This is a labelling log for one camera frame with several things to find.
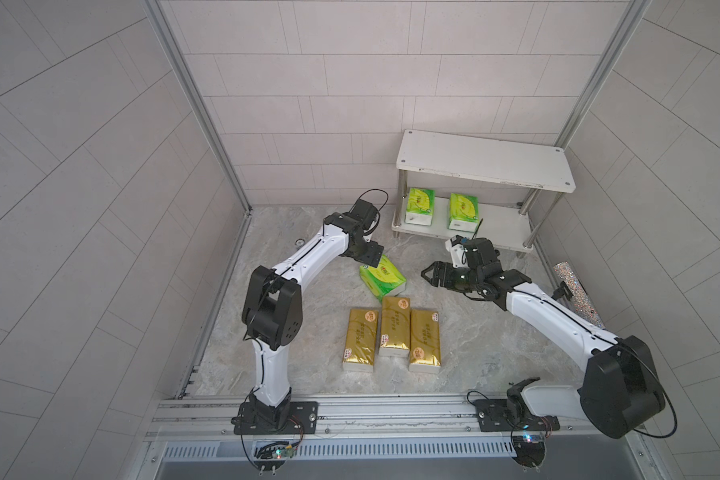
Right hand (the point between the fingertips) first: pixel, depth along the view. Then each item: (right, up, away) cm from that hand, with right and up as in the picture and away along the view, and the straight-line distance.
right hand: (429, 275), depth 83 cm
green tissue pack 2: (+15, +19, +16) cm, 29 cm away
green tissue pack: (-12, -2, +6) cm, 14 cm away
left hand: (-16, +5, +8) cm, 19 cm away
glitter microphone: (+34, -4, -12) cm, 36 cm away
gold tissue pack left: (-19, -16, -6) cm, 26 cm away
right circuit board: (+21, -38, -15) cm, 46 cm away
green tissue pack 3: (0, +21, +17) cm, 27 cm away
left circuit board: (-38, -38, -18) cm, 56 cm away
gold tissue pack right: (-2, -17, -6) cm, 18 cm away
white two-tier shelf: (+22, +33, +4) cm, 39 cm away
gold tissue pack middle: (-10, -13, -4) cm, 17 cm away
